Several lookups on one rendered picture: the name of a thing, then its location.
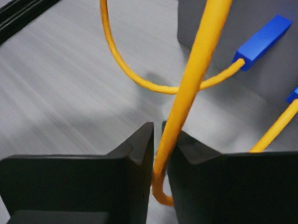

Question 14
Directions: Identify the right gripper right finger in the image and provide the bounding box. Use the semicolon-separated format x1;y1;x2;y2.
166;130;298;224

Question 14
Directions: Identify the orange cable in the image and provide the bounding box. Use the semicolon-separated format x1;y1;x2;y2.
100;0;298;206

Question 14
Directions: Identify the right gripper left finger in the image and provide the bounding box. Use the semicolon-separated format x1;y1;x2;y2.
0;122;154;224

